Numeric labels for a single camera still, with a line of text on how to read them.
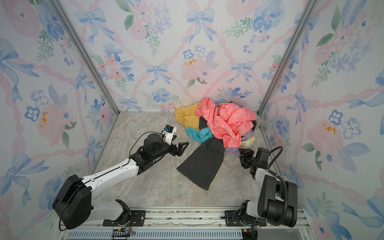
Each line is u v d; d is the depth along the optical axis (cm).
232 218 73
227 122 92
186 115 113
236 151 93
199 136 102
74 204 41
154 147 62
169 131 68
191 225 73
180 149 72
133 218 73
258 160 70
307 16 71
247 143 93
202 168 91
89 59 89
